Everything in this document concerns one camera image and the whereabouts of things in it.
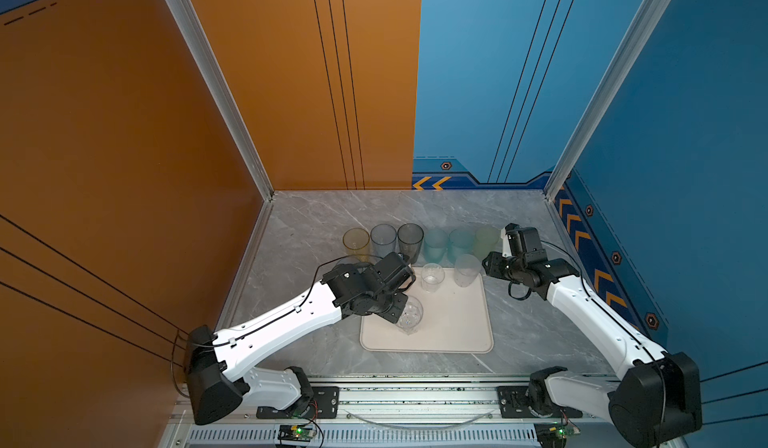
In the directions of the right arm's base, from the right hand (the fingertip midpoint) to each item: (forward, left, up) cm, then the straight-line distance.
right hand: (486, 262), depth 84 cm
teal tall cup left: (+12, +13, -6) cm, 18 cm away
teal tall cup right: (+13, +5, -8) cm, 16 cm away
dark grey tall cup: (+9, +21, 0) cm, 23 cm away
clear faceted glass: (-14, +22, -3) cm, 27 cm away
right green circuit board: (-38, -12, -16) cm, 43 cm away
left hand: (-14, +25, +4) cm, 29 cm away
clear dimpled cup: (+3, +4, -9) cm, 10 cm away
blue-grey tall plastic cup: (+11, +30, -5) cm, 32 cm away
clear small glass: (+2, +15, -11) cm, 18 cm away
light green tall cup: (+13, -4, -8) cm, 16 cm away
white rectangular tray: (-10, +8, -17) cm, 21 cm away
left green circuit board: (-38, +51, -14) cm, 65 cm away
